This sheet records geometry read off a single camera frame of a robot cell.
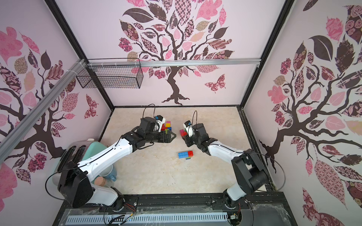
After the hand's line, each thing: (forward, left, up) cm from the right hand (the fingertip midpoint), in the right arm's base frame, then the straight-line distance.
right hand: (184, 134), depth 89 cm
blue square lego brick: (+12, +11, -9) cm, 18 cm away
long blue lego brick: (-11, +1, -7) cm, 13 cm away
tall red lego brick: (-2, +1, +4) cm, 4 cm away
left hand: (-7, +8, +7) cm, 13 cm away
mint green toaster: (-15, +59, +8) cm, 61 cm away
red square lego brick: (-11, -3, -6) cm, 13 cm away
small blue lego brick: (-12, -2, -10) cm, 16 cm away
